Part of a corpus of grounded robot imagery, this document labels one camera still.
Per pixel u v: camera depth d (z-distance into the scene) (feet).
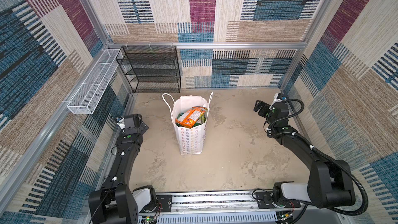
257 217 2.55
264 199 2.39
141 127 2.53
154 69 3.59
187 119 2.58
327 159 1.44
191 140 2.46
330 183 1.36
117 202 1.29
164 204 2.40
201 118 2.73
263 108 2.55
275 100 2.50
